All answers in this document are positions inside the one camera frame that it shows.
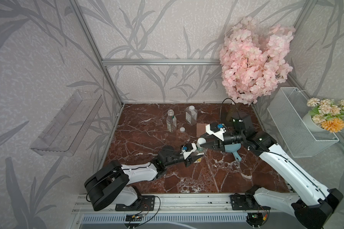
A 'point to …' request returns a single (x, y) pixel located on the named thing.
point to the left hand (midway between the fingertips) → (200, 152)
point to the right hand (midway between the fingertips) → (201, 139)
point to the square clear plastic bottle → (191, 115)
